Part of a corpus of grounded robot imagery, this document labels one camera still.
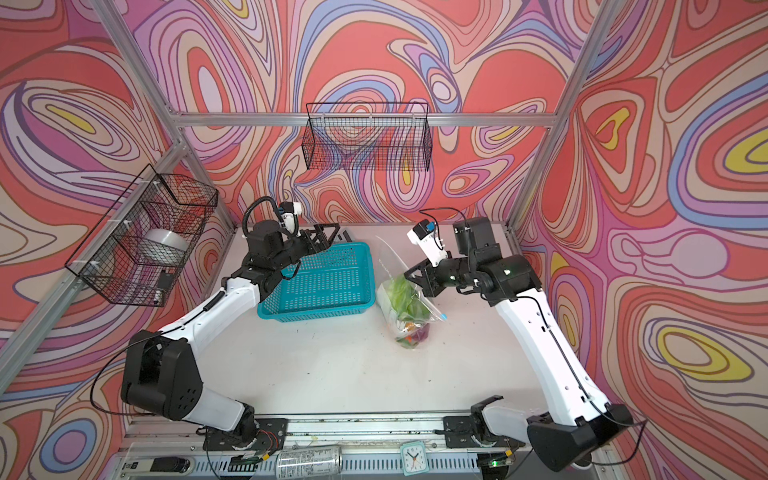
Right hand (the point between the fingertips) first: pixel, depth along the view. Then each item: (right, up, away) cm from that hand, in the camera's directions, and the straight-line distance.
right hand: (412, 283), depth 66 cm
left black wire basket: (-70, +7, +8) cm, 71 cm away
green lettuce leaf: (-1, -4, +1) cm, 4 cm away
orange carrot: (0, -12, +7) cm, 13 cm away
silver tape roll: (-59, +8, +3) cm, 60 cm away
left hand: (-20, +14, +13) cm, 28 cm away
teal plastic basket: (-23, -3, +38) cm, 44 cm away
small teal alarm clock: (+1, -41, +2) cm, 42 cm away
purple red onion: (+4, -15, +14) cm, 21 cm away
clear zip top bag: (-4, +4, 0) cm, 6 cm away
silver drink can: (-23, -40, -1) cm, 46 cm away
